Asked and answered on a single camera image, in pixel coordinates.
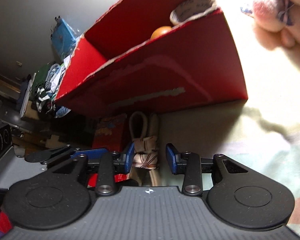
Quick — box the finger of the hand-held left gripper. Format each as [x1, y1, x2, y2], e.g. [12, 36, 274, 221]
[70, 148, 110, 160]
[24, 145, 74, 165]

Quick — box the beige rope doll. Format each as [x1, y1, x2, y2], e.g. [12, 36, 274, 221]
[128, 111, 162, 187]

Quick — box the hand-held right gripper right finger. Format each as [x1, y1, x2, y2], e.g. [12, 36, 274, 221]
[165, 143, 249, 196]

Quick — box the red cloth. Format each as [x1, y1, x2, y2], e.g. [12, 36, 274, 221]
[0, 210, 13, 233]

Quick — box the red cardboard box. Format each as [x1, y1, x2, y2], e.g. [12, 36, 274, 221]
[54, 0, 248, 118]

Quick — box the printed packing tape roll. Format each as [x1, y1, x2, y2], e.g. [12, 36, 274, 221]
[169, 0, 216, 26]

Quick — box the blue plastic bag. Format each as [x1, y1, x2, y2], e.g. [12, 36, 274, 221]
[51, 16, 82, 61]

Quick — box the white and pink plush bunny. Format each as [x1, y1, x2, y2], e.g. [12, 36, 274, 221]
[240, 0, 300, 51]

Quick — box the orange ball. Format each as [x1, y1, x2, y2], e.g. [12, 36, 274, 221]
[150, 26, 175, 40]

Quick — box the pile of clothes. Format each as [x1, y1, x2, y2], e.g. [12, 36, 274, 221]
[20, 61, 73, 120]

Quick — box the red printed carton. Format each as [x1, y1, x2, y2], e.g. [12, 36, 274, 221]
[87, 113, 128, 188]

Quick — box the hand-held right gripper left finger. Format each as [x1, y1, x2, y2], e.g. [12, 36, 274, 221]
[50, 142, 135, 197]

